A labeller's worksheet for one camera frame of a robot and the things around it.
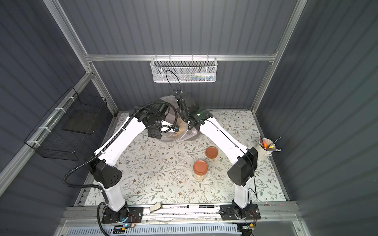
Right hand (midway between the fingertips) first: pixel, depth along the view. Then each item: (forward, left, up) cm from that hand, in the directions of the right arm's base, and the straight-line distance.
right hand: (190, 102), depth 77 cm
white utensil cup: (-12, -46, -27) cm, 55 cm away
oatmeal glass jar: (-28, -6, -32) cm, 43 cm away
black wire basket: (-14, +59, -4) cm, 61 cm away
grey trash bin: (-16, +3, -7) cm, 18 cm away
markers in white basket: (+25, -5, 0) cm, 25 cm away
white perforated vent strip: (-53, -17, -35) cm, 66 cm away
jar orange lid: (-11, -14, -34) cm, 39 cm away
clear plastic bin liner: (-16, +3, -7) cm, 17 cm away
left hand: (-8, +17, -8) cm, 21 cm away
